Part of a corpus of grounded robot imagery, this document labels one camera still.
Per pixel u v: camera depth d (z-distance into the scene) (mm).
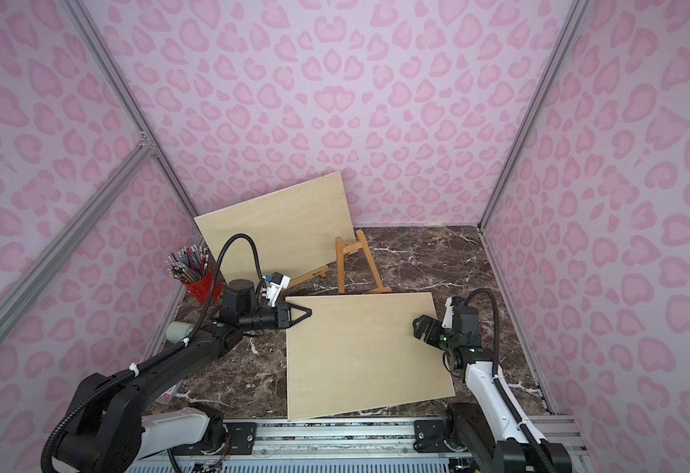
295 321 751
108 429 405
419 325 797
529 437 414
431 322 771
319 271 1007
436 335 761
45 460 368
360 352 782
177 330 836
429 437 738
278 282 761
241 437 737
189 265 944
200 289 938
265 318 729
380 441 735
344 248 861
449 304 788
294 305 759
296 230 918
